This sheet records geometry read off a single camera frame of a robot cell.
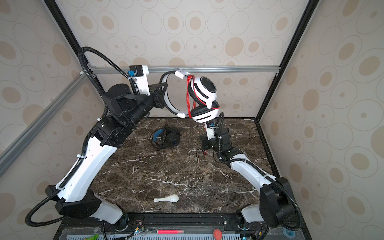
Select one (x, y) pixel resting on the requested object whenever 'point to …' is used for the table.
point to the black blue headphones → (164, 137)
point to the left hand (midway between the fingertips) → (168, 81)
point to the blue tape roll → (288, 233)
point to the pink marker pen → (170, 231)
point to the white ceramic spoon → (173, 198)
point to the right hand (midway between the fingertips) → (201, 136)
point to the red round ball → (217, 234)
